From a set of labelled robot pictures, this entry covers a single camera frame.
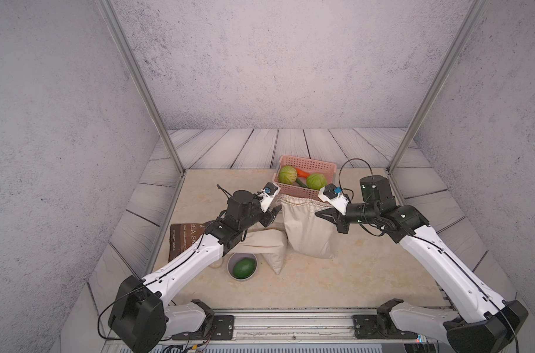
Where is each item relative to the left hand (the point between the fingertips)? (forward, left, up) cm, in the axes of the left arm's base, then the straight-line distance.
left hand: (278, 200), depth 77 cm
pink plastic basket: (+31, -14, -22) cm, 41 cm away
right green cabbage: (+26, -19, -19) cm, 37 cm away
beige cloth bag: (-7, +1, -4) cm, 8 cm away
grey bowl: (-12, +17, -21) cm, 30 cm away
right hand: (-8, -12, +4) cm, 15 cm away
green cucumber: (+29, -13, -24) cm, 40 cm away
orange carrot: (+34, -14, -22) cm, 43 cm away
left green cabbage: (+28, -6, -17) cm, 34 cm away
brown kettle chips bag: (-2, +39, -21) cm, 45 cm away
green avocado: (-16, +13, -20) cm, 28 cm away
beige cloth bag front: (-7, +3, -17) cm, 19 cm away
